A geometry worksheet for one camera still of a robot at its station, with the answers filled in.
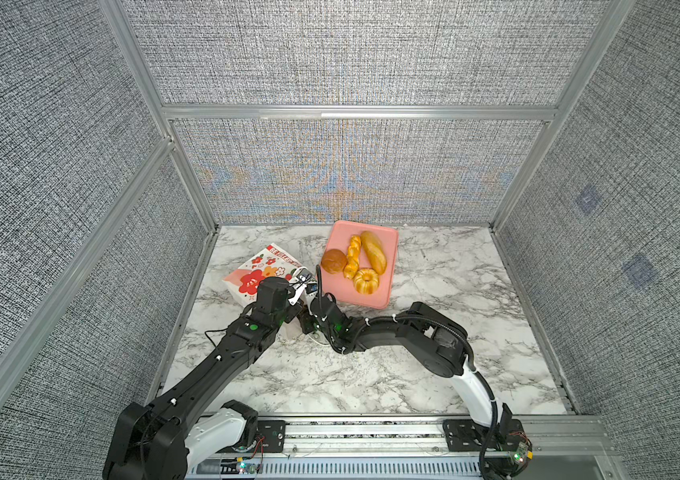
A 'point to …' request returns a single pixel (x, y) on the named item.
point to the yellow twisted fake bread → (353, 256)
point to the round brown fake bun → (333, 261)
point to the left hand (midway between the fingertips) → (287, 287)
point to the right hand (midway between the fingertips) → (297, 308)
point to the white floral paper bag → (243, 283)
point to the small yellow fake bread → (366, 281)
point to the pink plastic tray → (343, 289)
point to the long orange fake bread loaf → (375, 252)
